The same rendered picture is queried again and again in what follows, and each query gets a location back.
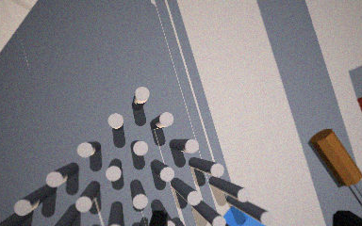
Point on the orange-brown faceted cylinder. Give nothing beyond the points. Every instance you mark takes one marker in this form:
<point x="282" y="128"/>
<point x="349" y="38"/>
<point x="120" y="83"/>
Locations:
<point x="337" y="158"/>

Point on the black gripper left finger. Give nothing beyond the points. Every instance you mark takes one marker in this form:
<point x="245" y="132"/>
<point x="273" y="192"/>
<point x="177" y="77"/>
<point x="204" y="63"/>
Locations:
<point x="159" y="218"/>

